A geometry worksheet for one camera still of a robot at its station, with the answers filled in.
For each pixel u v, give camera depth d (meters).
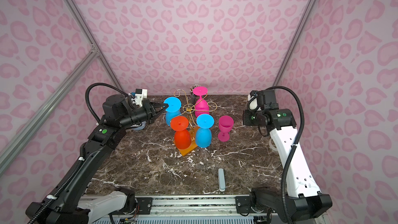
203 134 0.70
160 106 0.64
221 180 0.77
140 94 0.62
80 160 0.42
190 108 0.72
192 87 0.99
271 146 0.92
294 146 0.41
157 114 0.60
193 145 0.76
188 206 0.75
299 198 0.37
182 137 0.69
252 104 0.62
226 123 0.93
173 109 0.64
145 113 0.58
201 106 0.82
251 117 0.61
